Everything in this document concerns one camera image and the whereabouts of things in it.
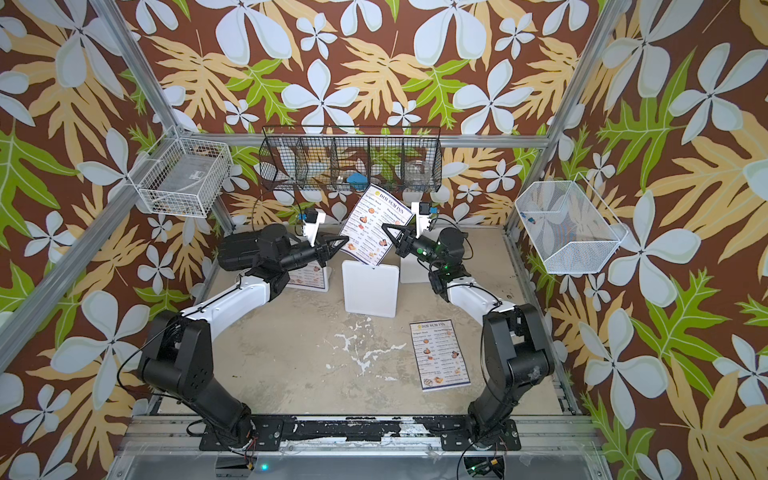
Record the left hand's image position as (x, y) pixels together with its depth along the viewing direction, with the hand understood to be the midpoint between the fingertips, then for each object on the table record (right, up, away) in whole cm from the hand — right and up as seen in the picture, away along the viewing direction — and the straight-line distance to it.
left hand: (347, 234), depth 79 cm
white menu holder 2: (+6, -16, +7) cm, 18 cm away
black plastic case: (-41, -4, +25) cm, 48 cm away
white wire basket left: (-49, +17, +6) cm, 53 cm away
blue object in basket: (+1, +19, +16) cm, 25 cm away
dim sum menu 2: (-15, -12, +19) cm, 27 cm away
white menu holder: (-9, -15, +19) cm, 26 cm away
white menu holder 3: (+17, -10, -2) cm, 20 cm away
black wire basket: (-6, +27, +19) cm, 33 cm away
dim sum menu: (+6, -2, +1) cm, 6 cm away
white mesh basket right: (+63, +2, +3) cm, 63 cm away
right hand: (+10, +1, -2) cm, 10 cm away
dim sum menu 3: (+26, -36, +8) cm, 45 cm away
